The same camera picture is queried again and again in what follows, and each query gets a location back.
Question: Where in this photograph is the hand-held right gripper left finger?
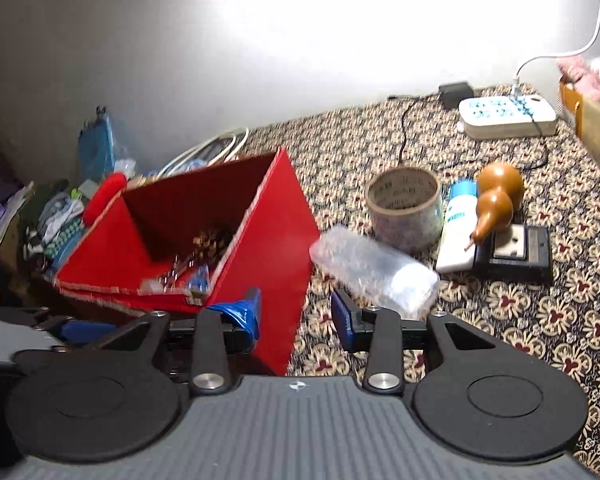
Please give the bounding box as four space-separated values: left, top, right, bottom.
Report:
95 287 262 396

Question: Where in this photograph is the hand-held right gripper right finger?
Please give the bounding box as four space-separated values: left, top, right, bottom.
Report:
330 290 526 395

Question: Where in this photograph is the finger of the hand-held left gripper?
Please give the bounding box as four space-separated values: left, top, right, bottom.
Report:
0 306 118 347

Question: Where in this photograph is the red cardboard box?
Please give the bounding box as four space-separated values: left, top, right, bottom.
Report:
54 146 322 377

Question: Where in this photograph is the blue white small item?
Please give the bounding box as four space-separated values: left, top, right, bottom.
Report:
187 266 212 295

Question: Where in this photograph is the clear plastic case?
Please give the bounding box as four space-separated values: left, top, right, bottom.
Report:
309 225 441 321

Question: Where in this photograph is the pile of folded clothes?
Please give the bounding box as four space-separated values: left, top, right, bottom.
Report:
17 180 93 273

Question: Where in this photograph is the roll of printed tape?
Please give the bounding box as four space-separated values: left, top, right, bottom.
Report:
365 166 445 255

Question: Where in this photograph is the stack of papers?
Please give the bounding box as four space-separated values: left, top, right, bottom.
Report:
0 182 36 256

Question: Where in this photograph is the white bottle with blue cap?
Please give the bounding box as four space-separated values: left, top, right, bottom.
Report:
435 180 480 273

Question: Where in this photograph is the red plush object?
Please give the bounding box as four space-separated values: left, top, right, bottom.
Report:
82 172 128 223

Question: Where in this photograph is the blue plastic packet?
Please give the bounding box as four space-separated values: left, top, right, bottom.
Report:
77 106 118 181

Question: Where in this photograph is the brown gourd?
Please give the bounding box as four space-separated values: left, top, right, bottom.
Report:
464 160 526 252

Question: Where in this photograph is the black socket device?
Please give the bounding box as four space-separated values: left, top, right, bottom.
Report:
472 224 554 285

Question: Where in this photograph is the black power adapter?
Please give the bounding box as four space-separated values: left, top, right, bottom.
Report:
438 81 474 110

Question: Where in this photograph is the white power strip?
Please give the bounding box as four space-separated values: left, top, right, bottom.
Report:
457 94 558 140

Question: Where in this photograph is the tan cardboard box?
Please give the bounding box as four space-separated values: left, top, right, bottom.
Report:
559 80 600 188

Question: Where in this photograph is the pink fluffy cloth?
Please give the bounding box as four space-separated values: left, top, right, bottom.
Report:
556 56 600 108

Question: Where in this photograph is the coiled white cable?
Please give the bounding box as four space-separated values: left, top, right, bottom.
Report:
157 127 251 176

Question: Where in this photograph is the black adapter cable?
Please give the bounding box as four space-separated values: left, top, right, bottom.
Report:
387 94 443 171

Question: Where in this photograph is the thin black cable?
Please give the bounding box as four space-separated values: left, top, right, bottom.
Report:
442 110 551 176

